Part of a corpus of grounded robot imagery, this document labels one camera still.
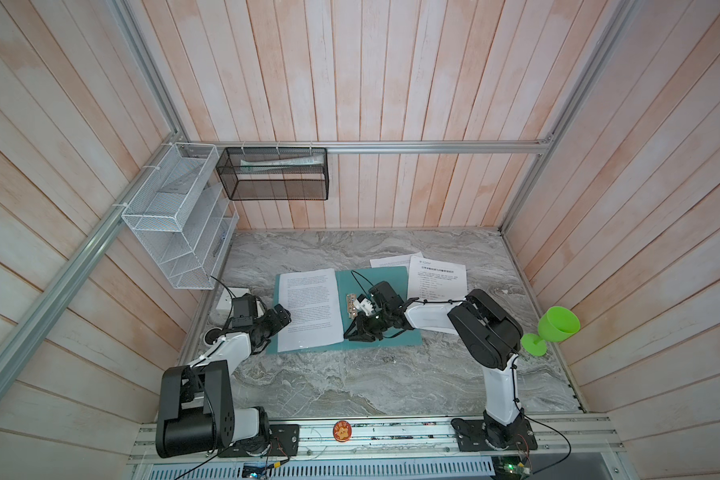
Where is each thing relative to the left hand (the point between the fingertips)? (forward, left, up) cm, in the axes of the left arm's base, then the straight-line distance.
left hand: (282, 324), depth 92 cm
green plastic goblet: (-7, -75, +14) cm, 77 cm away
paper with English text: (+6, -7, -2) cm, 10 cm away
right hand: (-4, -20, -1) cm, 21 cm away
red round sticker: (-29, -20, -1) cm, 35 cm away
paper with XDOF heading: (+18, -50, -2) cm, 54 cm away
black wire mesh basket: (+40, +4, +28) cm, 49 cm away
